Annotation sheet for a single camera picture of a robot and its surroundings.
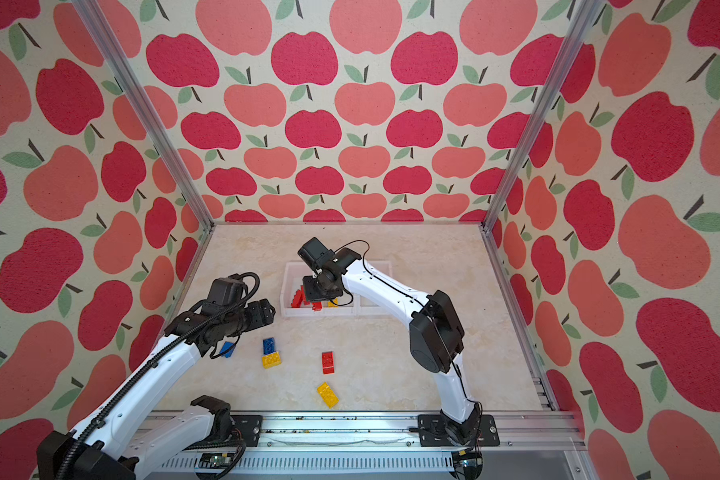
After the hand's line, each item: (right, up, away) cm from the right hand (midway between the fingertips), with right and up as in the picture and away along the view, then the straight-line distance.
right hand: (317, 293), depth 85 cm
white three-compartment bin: (-11, +3, +15) cm, 19 cm away
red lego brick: (-7, -3, +11) cm, 14 cm away
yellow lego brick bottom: (+4, -27, -5) cm, 28 cm away
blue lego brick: (-15, -17, +4) cm, 23 cm away
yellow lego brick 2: (-14, -20, +1) cm, 24 cm away
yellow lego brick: (+5, -1, -12) cm, 13 cm away
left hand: (-13, -5, -4) cm, 14 cm away
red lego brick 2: (0, -3, -2) cm, 4 cm away
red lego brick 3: (+3, -20, -1) cm, 21 cm away
